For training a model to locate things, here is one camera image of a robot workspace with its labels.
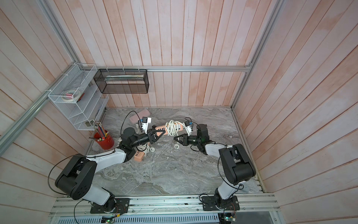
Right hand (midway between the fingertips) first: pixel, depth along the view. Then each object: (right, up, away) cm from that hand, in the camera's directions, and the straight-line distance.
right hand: (175, 138), depth 87 cm
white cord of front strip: (-20, -6, +2) cm, 21 cm away
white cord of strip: (-2, +8, -11) cm, 14 cm away
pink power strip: (+1, +8, -11) cm, 13 cm away
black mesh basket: (-40, +41, +16) cm, 60 cm away
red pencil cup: (-46, -3, +3) cm, 46 cm away
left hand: (-6, +4, -9) cm, 11 cm away
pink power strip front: (-22, -11, -3) cm, 25 cm away
